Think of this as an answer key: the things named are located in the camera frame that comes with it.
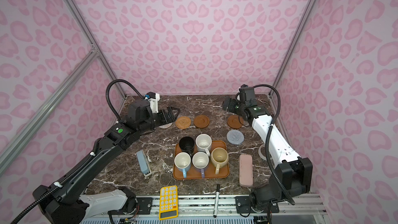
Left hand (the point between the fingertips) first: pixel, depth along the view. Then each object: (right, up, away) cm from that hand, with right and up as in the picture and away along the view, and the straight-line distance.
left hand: (174, 109), depth 70 cm
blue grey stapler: (-19, -29, +11) cm, 36 cm away
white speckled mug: (+13, -20, +22) cm, 33 cm away
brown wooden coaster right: (+33, -9, +34) cm, 48 cm away
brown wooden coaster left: (+12, -9, +34) cm, 37 cm away
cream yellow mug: (+22, -27, +17) cm, 39 cm away
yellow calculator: (-4, -44, +3) cm, 45 cm away
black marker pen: (+19, -43, +3) cm, 48 cm away
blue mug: (+2, -29, +15) cm, 33 cm away
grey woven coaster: (+33, -18, +26) cm, 45 cm away
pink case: (+35, -35, +9) cm, 50 cm away
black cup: (+4, -20, +19) cm, 28 cm away
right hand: (+27, +3, +11) cm, 29 cm away
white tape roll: (+45, -25, +20) cm, 55 cm away
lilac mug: (+11, -28, +15) cm, 34 cm away
